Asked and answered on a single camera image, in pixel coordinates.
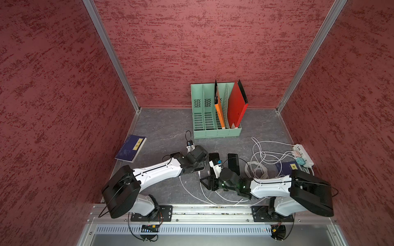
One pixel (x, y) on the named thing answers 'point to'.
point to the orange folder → (218, 105)
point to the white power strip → (309, 162)
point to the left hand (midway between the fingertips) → (198, 163)
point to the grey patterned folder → (225, 104)
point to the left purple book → (131, 148)
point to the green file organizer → (206, 122)
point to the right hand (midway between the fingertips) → (203, 182)
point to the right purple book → (287, 167)
